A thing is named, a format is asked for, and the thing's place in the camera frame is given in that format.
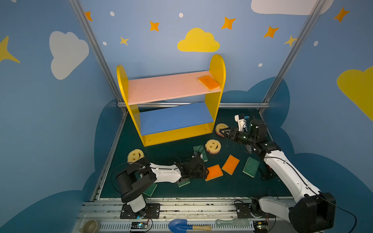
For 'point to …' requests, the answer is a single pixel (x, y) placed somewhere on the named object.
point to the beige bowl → (89, 226)
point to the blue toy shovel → (180, 225)
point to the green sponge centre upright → (200, 148)
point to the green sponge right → (251, 167)
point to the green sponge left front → (150, 190)
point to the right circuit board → (261, 226)
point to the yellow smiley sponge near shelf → (220, 126)
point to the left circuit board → (139, 225)
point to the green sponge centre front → (182, 183)
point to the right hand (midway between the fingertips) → (223, 130)
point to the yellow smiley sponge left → (134, 155)
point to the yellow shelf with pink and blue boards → (172, 107)
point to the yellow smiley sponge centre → (212, 146)
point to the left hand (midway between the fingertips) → (206, 170)
